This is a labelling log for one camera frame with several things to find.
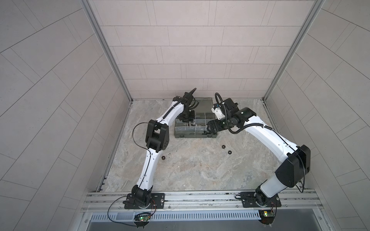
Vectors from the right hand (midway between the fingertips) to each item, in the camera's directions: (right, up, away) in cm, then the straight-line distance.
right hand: (213, 126), depth 80 cm
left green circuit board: (-34, -39, -16) cm, 54 cm away
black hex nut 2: (+11, -17, +8) cm, 22 cm away
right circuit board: (+24, -42, -12) cm, 50 cm away
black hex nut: (-29, -19, +5) cm, 35 cm away
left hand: (-9, +4, +18) cm, 20 cm away
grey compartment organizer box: (-10, -3, +15) cm, 18 cm away
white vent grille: (-5, -41, -12) cm, 43 cm away
